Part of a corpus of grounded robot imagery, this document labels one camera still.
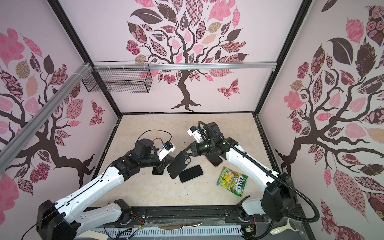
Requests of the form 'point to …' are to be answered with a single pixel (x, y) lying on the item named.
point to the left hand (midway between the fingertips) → (173, 161)
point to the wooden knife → (178, 227)
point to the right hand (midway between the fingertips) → (184, 151)
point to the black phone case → (180, 162)
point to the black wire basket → (124, 76)
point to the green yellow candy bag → (232, 181)
